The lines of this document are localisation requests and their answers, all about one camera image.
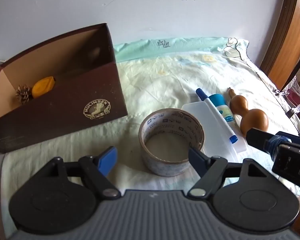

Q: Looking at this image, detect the translucent white plastic case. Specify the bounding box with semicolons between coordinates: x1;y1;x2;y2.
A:
181;100;247;163

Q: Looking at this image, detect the mint green cloth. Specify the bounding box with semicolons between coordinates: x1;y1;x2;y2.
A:
113;37;230;62

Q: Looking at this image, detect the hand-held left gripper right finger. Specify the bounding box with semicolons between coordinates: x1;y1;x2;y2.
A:
187;146;262;198

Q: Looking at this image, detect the cream printed bed sheet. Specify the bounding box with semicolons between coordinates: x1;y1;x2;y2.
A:
0;37;300;240

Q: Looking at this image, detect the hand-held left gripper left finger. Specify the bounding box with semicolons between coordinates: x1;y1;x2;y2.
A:
44;146;121;200

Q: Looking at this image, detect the printed packing tape roll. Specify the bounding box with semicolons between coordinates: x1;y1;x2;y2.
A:
138;108;205;177

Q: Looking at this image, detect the black cable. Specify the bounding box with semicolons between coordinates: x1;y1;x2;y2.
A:
287;46;300;88

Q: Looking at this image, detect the wooden gourd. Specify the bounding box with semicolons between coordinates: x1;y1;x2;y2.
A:
227;87;269;137

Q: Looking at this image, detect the pine cone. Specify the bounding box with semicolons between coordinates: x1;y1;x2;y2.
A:
15;84;32;104

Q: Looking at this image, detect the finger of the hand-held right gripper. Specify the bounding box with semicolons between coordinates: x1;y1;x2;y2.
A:
275;131;300;147
245;127;282;159

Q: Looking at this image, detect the yellow plastic container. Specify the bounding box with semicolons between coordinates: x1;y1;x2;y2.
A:
31;76;56;98

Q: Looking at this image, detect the wooden bed frame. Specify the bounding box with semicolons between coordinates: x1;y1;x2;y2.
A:
260;0;300;90

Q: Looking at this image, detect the white tube with blue cap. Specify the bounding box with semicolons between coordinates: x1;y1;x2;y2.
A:
208;94;234;123

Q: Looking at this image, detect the brown cardboard box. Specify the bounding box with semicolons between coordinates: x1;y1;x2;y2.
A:
0;23;128;153

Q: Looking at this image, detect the clear plastic container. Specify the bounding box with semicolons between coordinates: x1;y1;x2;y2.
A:
281;76;300;120

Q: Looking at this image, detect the blue whiteboard marker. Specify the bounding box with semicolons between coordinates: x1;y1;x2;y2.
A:
195;88;238;144

